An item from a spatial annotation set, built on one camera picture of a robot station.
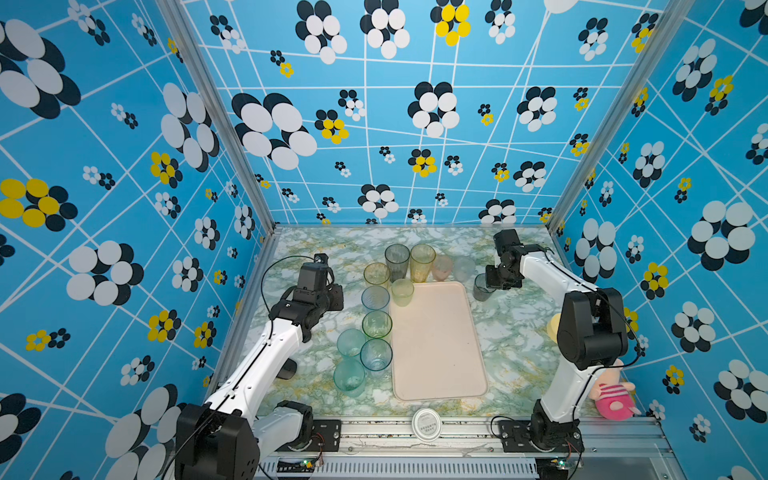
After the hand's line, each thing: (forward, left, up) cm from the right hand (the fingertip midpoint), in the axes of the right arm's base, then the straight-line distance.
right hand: (497, 282), depth 96 cm
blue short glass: (-7, +39, +2) cm, 40 cm away
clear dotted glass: (+9, +9, -4) cm, 13 cm away
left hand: (-9, +50, +10) cm, 52 cm away
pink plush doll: (-35, -21, 0) cm, 41 cm away
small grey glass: (-3, +6, -1) cm, 6 cm away
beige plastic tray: (-20, +21, -7) cm, 29 cm away
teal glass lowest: (-29, +46, -5) cm, 54 cm away
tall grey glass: (+9, +33, +3) cm, 34 cm away
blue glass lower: (-23, +39, -3) cm, 45 cm away
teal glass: (-20, +46, 0) cm, 50 cm away
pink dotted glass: (+9, +17, -3) cm, 19 cm away
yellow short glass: (+2, +40, +3) cm, 40 cm away
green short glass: (-18, +38, +5) cm, 42 cm away
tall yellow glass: (+4, +25, +7) cm, 26 cm away
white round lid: (-41, +25, 0) cm, 48 cm away
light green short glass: (-1, +31, -3) cm, 31 cm away
